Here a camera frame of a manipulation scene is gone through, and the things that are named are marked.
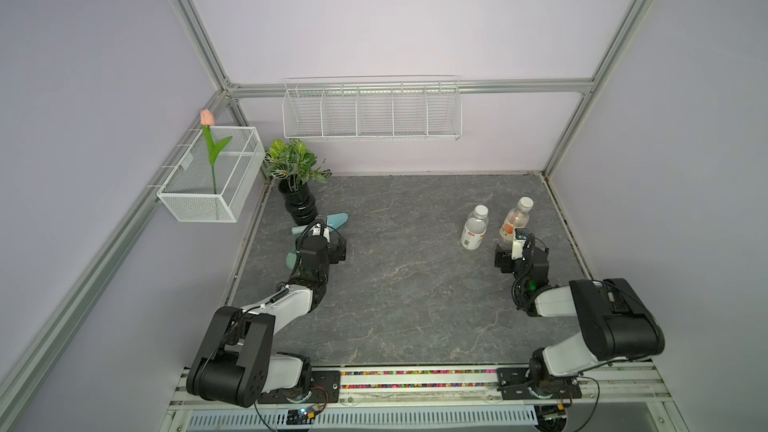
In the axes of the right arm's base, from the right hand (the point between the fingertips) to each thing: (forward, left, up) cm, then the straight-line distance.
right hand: (513, 242), depth 94 cm
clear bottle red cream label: (+8, -3, +2) cm, 9 cm away
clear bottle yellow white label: (+2, +13, +5) cm, 14 cm away
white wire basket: (-4, +85, +30) cm, 91 cm away
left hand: (0, +59, +5) cm, 60 cm away
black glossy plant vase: (+14, +70, +5) cm, 71 cm away
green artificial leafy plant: (+20, +70, +17) cm, 75 cm away
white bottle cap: (+3, +12, +12) cm, 18 cm away
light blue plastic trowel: (+12, +60, -5) cm, 62 cm away
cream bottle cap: (+5, -1, +14) cm, 15 cm away
